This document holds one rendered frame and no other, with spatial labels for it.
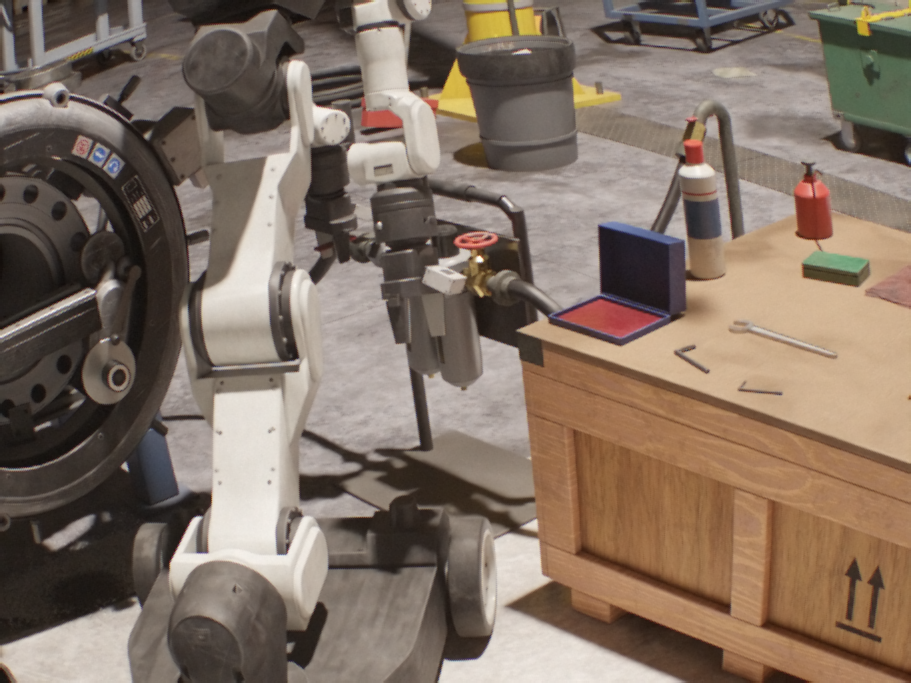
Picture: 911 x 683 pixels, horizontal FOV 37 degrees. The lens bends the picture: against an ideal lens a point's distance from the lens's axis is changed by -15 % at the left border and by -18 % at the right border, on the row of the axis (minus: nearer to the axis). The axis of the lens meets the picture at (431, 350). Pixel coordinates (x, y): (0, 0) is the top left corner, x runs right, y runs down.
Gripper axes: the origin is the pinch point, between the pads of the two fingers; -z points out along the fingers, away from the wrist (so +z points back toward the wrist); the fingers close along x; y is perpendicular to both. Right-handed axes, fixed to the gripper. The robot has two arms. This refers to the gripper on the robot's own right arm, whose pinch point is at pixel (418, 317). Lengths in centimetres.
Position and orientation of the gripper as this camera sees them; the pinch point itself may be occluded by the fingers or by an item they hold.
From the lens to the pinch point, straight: 225.1
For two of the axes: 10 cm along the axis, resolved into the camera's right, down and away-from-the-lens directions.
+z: -1.4, -9.9, -0.5
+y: -8.8, 1.0, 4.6
